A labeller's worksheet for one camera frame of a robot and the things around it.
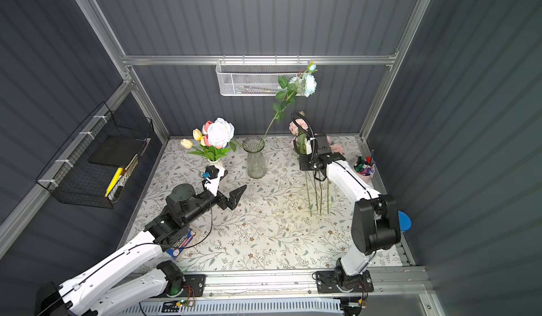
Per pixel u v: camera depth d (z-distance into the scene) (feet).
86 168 2.33
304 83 2.37
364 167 2.99
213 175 1.89
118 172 2.41
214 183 1.97
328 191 3.24
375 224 1.48
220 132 2.07
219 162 2.93
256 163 3.45
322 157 2.21
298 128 2.64
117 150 2.54
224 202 2.07
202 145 2.64
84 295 1.33
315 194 3.17
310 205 3.08
